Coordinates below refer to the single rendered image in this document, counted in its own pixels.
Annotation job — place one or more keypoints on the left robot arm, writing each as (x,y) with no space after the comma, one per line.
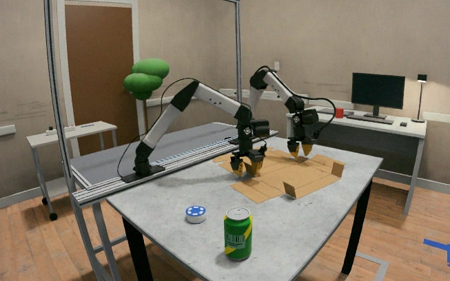
(264,78)

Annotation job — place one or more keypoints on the green drink can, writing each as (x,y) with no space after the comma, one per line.
(238,233)

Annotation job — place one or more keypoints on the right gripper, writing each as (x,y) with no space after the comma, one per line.
(237,162)

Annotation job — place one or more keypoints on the flat brown cardboard box blank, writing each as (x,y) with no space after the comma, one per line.
(293,177)

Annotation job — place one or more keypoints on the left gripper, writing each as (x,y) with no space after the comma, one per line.
(293,146)

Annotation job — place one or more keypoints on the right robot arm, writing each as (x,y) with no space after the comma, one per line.
(180,101)

